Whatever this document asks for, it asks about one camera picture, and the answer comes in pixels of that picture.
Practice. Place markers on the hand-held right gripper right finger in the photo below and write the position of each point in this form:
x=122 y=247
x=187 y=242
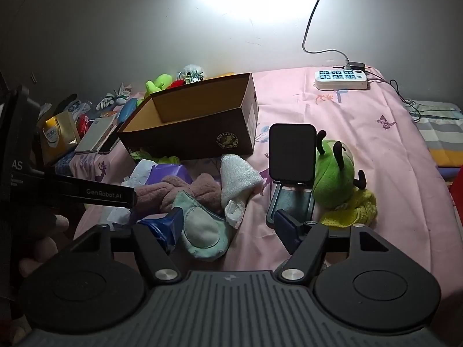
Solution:
x=285 y=229

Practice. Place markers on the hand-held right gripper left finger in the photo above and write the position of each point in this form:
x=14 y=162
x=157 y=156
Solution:
x=162 y=229

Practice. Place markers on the light teal cloth pouch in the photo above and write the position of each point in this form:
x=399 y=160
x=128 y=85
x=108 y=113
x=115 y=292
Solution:
x=202 y=231

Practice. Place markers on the pink teddy bear plush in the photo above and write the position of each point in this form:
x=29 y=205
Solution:
x=202 y=188

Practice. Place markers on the white bag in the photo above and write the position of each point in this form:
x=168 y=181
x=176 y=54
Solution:
x=141 y=173

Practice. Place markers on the green bean plush toy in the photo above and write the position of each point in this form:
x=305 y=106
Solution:
x=329 y=177

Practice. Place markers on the green mesh bath sponge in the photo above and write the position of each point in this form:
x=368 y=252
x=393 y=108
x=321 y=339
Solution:
x=168 y=159

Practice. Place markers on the white towel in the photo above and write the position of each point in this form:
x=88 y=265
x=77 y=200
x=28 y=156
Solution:
x=238 y=177

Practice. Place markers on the yellow towel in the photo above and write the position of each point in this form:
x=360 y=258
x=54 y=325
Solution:
x=361 y=206

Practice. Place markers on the brown cardboard box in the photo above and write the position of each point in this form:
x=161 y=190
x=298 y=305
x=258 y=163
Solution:
x=188 y=133

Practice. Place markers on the person's left hand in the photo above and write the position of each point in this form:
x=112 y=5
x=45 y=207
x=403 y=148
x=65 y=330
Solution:
x=39 y=249

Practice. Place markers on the yellow packet bag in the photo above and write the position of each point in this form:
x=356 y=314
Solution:
x=58 y=133

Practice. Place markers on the purple plastic packet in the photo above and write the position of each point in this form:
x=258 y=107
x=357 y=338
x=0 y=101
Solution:
x=173 y=171

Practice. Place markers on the red snack packet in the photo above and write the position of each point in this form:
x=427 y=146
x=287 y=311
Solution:
x=84 y=123

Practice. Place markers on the blue white plastic packet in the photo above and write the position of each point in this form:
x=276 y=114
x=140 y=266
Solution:
x=77 y=107

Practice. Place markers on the grey flat box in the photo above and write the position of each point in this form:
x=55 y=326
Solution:
x=96 y=133

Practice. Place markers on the black phone stand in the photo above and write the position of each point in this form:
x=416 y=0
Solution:
x=291 y=151

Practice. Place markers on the black phone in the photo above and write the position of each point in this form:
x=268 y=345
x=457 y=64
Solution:
x=108 y=146

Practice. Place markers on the white gloves bundle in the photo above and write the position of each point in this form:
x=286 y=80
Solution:
x=115 y=97

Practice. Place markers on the blue glasses case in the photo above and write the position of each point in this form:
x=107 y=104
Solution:
x=128 y=110

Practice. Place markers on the pink printed bed sheet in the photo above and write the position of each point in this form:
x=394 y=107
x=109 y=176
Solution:
x=379 y=151

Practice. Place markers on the red chili plush toy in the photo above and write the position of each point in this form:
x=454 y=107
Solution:
x=176 y=84

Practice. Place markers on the green frog plush toy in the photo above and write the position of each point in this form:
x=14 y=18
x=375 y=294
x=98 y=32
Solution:
x=161 y=81

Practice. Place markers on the white power strip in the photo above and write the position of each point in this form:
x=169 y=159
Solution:
x=340 y=84

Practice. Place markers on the red cloth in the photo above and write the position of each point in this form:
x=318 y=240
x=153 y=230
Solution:
x=456 y=184

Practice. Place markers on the black charger adapter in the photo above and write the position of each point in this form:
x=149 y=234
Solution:
x=358 y=64

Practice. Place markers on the striped blanket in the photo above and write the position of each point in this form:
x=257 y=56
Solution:
x=441 y=130

